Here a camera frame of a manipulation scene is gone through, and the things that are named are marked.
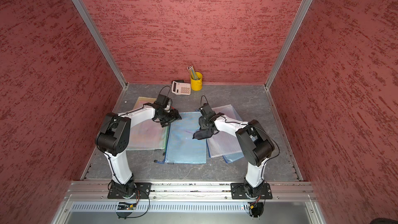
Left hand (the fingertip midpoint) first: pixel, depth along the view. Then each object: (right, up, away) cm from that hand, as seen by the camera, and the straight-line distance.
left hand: (176, 122), depth 96 cm
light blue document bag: (+5, -14, -7) cm, 16 cm away
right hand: (+20, -1, 0) cm, 20 cm away
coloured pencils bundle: (+10, +34, +14) cm, 38 cm away
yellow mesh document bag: (-28, +14, +14) cm, 34 cm away
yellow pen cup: (+12, +26, +18) cm, 34 cm away
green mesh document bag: (-15, -8, -2) cm, 17 cm away
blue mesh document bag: (+32, -19, -11) cm, 39 cm away
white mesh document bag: (+29, -12, -7) cm, 32 cm away
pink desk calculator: (-1, +24, +21) cm, 32 cm away
